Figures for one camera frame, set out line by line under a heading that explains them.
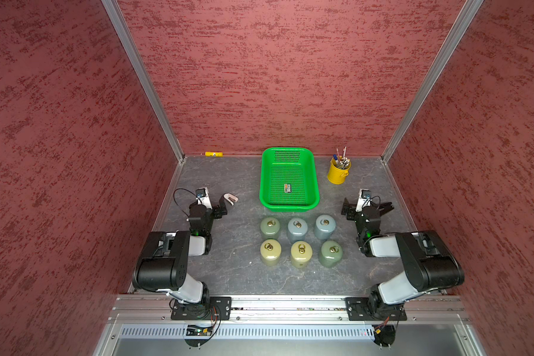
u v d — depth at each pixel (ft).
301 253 2.58
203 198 2.61
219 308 2.45
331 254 2.59
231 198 3.31
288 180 3.60
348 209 2.76
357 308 2.43
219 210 2.80
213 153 3.99
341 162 3.18
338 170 3.34
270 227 2.80
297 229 2.79
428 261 1.53
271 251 2.59
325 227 2.80
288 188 3.49
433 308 2.49
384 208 3.21
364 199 2.59
